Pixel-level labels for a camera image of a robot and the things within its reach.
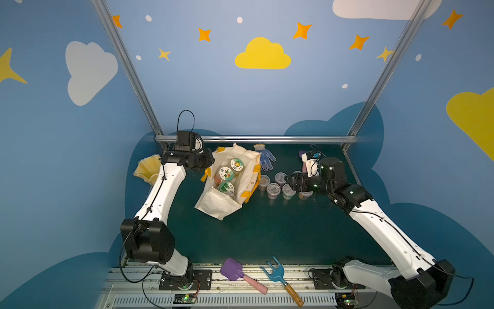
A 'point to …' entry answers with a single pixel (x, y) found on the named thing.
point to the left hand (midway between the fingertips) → (217, 156)
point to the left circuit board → (184, 299)
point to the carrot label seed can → (226, 174)
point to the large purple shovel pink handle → (233, 270)
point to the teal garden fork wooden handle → (278, 275)
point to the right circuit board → (346, 300)
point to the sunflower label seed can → (237, 165)
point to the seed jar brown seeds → (265, 180)
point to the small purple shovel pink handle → (304, 166)
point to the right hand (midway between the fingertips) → (295, 175)
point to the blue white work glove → (265, 156)
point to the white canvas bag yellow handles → (213, 201)
